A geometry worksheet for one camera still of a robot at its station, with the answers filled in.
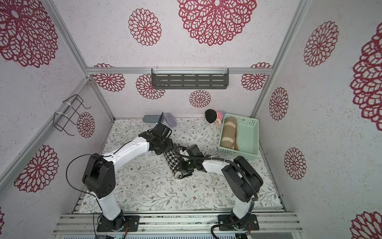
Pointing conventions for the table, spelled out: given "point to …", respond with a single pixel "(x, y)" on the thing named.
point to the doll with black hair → (212, 116)
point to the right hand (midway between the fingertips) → (174, 167)
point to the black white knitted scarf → (173, 159)
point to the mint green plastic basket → (239, 136)
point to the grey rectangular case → (151, 118)
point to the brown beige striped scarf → (230, 136)
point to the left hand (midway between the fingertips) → (170, 148)
